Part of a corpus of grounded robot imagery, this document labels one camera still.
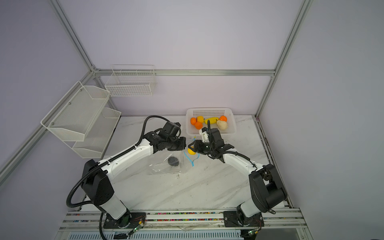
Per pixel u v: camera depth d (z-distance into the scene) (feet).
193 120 3.64
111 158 1.57
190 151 2.68
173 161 2.90
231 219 2.40
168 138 2.09
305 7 2.23
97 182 1.43
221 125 3.50
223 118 3.75
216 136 2.23
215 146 2.22
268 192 1.43
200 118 3.65
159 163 3.05
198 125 3.63
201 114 3.76
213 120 3.71
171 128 2.06
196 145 2.50
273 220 2.46
